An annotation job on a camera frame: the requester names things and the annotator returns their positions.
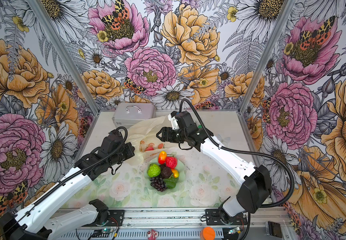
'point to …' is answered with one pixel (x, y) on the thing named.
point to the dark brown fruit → (166, 172)
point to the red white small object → (152, 234)
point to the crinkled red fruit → (171, 162)
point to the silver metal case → (126, 113)
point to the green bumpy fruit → (153, 170)
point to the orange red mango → (162, 157)
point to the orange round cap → (207, 233)
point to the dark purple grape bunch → (158, 183)
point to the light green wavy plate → (180, 167)
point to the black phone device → (274, 229)
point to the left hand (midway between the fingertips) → (134, 152)
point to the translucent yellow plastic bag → (143, 137)
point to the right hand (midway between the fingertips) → (162, 140)
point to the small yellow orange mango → (175, 173)
